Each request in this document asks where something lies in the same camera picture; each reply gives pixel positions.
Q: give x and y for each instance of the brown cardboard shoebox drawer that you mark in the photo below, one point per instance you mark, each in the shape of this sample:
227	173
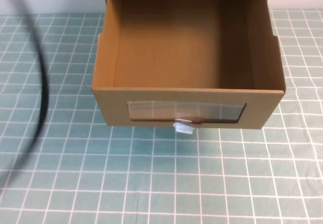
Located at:
187	64

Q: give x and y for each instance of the cyan checkered tablecloth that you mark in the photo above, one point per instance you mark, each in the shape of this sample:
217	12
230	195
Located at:
84	171

